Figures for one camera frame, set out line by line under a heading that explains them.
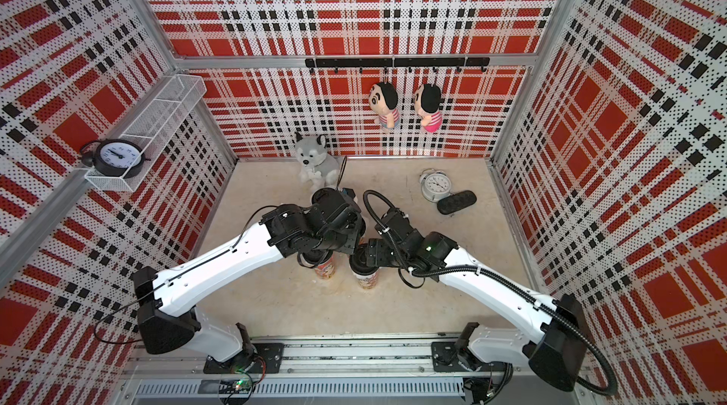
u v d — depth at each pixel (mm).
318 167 1035
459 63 884
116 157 639
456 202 1041
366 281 772
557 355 370
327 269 807
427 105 949
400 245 554
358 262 732
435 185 1078
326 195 859
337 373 724
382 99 908
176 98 883
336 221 517
